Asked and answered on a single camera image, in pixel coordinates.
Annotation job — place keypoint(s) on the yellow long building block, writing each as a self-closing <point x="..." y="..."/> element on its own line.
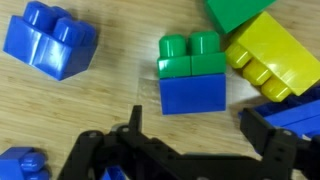
<point x="283" y="56"/>

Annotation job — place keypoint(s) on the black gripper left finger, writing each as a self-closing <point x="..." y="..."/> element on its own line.
<point x="86" y="153"/>

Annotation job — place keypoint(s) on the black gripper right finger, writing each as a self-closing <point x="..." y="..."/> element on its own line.
<point x="280" y="156"/>

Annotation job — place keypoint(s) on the dark blue flat building block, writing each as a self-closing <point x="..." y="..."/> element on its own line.
<point x="293" y="113"/>

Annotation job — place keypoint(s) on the green building block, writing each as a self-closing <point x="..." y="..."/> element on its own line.
<point x="236" y="13"/>
<point x="191" y="65"/>

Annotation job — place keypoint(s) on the blue long building block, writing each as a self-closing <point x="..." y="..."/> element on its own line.
<point x="13" y="163"/>

